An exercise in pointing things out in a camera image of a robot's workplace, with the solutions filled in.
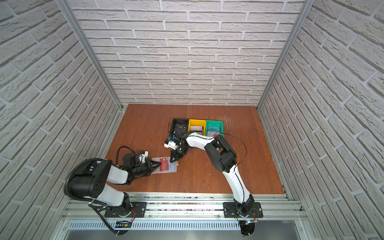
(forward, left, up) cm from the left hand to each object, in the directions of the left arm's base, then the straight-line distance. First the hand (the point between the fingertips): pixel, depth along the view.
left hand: (162, 161), depth 89 cm
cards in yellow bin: (+23, -22, +2) cm, 32 cm away
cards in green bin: (+23, -33, +1) cm, 40 cm away
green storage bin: (+27, -34, +5) cm, 44 cm away
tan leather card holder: (-3, -6, -1) cm, 7 cm away
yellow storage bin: (+26, -22, +7) cm, 34 cm away
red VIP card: (-3, -1, -1) cm, 3 cm away
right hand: (+2, -7, -2) cm, 8 cm away
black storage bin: (+27, -9, 0) cm, 29 cm away
